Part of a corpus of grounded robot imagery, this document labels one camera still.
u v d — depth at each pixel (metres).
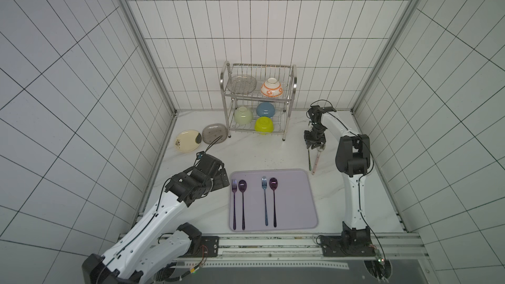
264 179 0.90
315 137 0.88
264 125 1.02
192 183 0.51
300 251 0.73
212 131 1.09
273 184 0.88
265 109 1.11
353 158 0.62
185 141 1.06
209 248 0.72
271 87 0.86
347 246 0.66
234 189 0.88
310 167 0.95
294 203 0.83
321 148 1.00
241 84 0.95
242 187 0.87
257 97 0.89
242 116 1.07
